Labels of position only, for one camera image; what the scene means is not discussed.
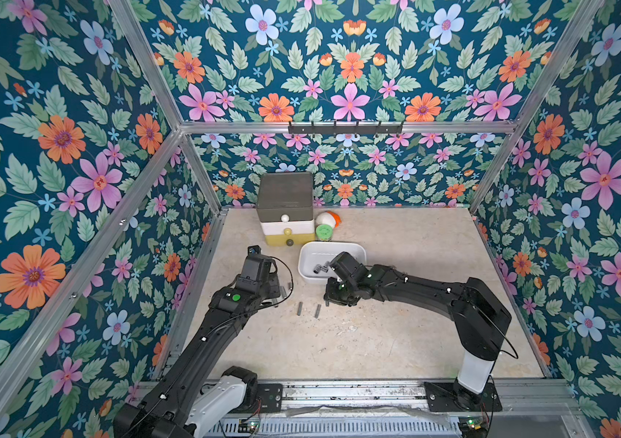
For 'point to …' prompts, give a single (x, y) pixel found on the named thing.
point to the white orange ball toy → (328, 218)
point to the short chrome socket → (289, 286)
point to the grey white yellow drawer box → (286, 208)
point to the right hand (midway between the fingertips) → (324, 295)
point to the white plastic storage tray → (314, 258)
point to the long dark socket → (317, 311)
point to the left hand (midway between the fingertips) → (274, 279)
